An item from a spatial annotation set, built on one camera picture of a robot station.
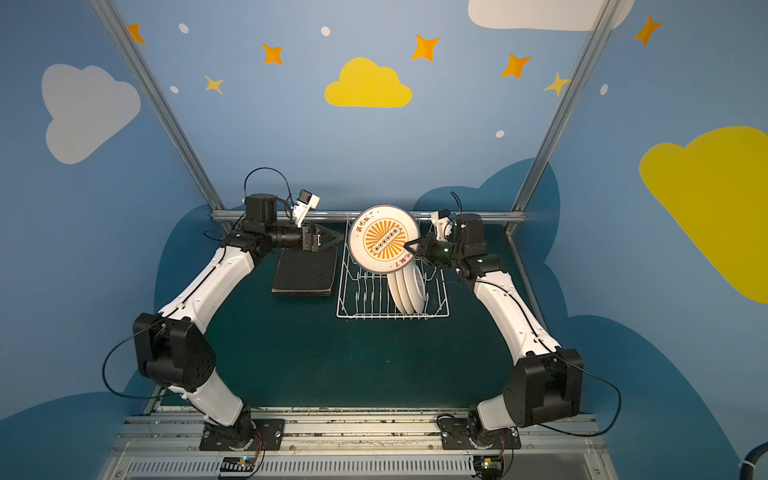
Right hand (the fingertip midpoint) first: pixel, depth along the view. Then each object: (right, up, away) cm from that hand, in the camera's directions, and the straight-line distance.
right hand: (409, 243), depth 78 cm
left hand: (-19, +3, 0) cm, 19 cm away
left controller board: (-44, -56, -5) cm, 71 cm away
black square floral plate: (-35, -16, +21) cm, 43 cm away
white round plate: (-8, +2, +2) cm, 9 cm away
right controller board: (+20, -56, -5) cm, 60 cm away
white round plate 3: (+3, -13, +10) cm, 17 cm away
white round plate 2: (-4, -10, +7) cm, 13 cm away
